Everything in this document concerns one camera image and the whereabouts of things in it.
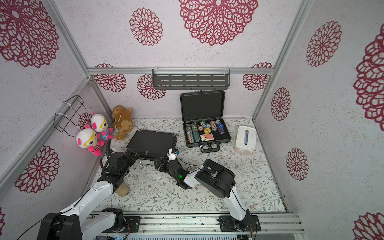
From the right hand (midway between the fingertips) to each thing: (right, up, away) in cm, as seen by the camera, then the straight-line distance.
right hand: (155, 160), depth 88 cm
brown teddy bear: (-24, +23, +10) cm, 34 cm away
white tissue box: (+57, +11, +10) cm, 59 cm away
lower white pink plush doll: (-37, +13, -4) cm, 39 cm away
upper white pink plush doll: (-36, +22, +5) cm, 42 cm away
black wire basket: (-43, +26, -10) cm, 51 cm away
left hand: (-13, +3, 0) cm, 13 cm away
